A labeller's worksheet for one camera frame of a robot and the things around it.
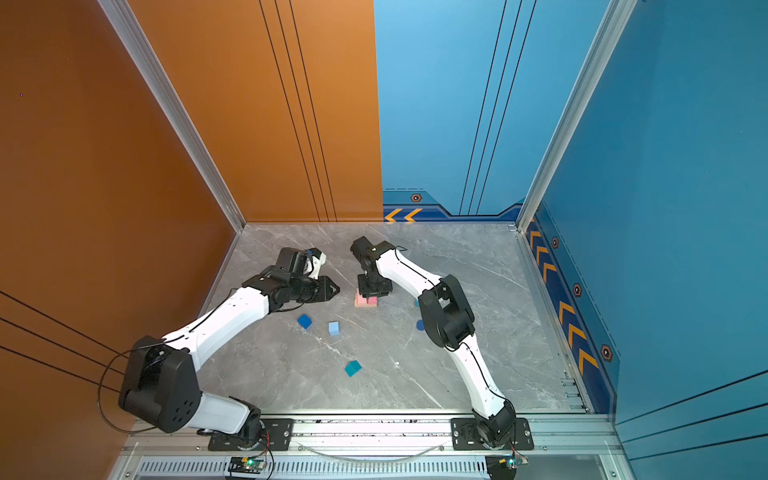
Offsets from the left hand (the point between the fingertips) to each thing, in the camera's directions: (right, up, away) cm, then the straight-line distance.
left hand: (337, 286), depth 86 cm
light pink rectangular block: (+6, -5, +8) cm, 11 cm away
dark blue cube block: (-11, -11, +6) cm, 17 cm away
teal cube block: (+5, -23, -3) cm, 23 cm away
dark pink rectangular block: (+10, -5, +8) cm, 14 cm away
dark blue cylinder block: (+25, -13, +7) cm, 29 cm away
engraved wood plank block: (+7, -7, +8) cm, 13 cm away
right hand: (+8, -4, +11) cm, 14 cm away
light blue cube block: (-2, -13, +3) cm, 13 cm away
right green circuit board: (+42, -41, -16) cm, 61 cm away
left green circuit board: (-19, -41, -15) cm, 47 cm away
